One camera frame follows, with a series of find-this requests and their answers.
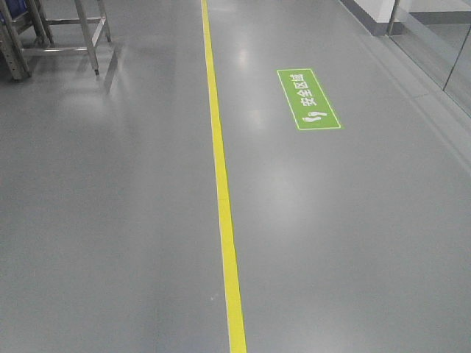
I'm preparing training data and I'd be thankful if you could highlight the glass partition with steel post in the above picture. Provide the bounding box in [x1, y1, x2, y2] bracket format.
[386, 0, 471, 118]

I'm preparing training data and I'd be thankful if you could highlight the steel rack with perforated posts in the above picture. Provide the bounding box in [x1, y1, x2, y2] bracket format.
[0, 0, 54, 82]

